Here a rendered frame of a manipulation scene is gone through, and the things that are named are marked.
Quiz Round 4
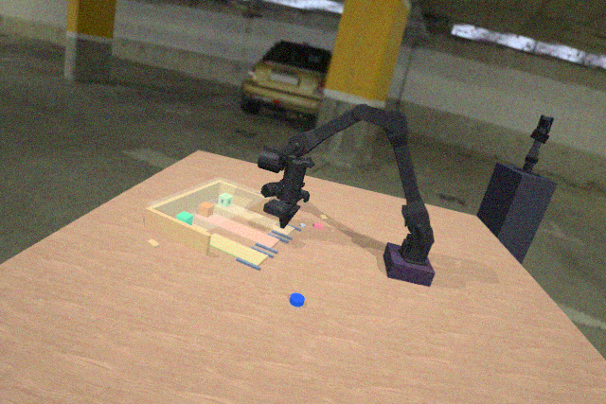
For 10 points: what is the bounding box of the blue short cylinder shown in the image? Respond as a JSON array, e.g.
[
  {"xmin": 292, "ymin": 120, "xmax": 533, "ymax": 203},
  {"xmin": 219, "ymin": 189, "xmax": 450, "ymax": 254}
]
[{"xmin": 289, "ymin": 293, "xmax": 305, "ymax": 307}]

